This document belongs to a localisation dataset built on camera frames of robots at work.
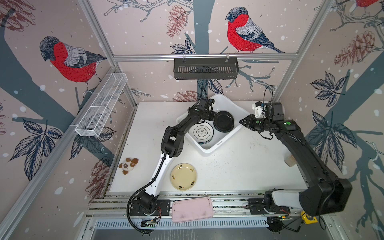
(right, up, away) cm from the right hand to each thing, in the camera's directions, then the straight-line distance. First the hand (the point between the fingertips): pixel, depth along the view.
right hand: (239, 122), depth 78 cm
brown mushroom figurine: (-63, -25, +8) cm, 69 cm away
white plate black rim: (-19, -8, +23) cm, 31 cm away
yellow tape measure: (+29, -45, -10) cm, 55 cm away
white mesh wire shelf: (-74, +10, 0) cm, 75 cm away
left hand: (-8, +3, +25) cm, 27 cm away
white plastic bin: (-3, +13, +29) cm, 32 cm away
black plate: (-3, -1, +25) cm, 26 cm away
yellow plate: (-30, -32, +6) cm, 44 cm away
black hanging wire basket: (-29, +38, +29) cm, 56 cm away
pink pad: (-26, -42, -7) cm, 50 cm away
